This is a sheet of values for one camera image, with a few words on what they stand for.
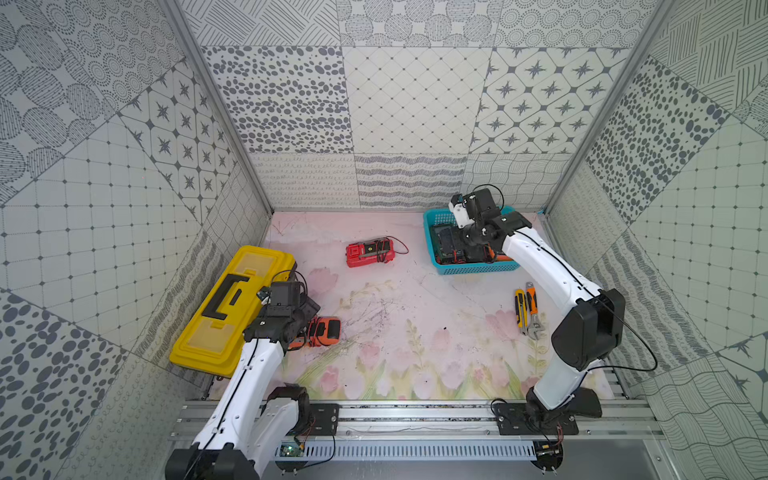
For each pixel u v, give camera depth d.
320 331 0.84
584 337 0.46
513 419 0.73
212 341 0.72
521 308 0.93
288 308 0.61
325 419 0.73
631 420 0.76
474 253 0.97
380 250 1.02
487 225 0.62
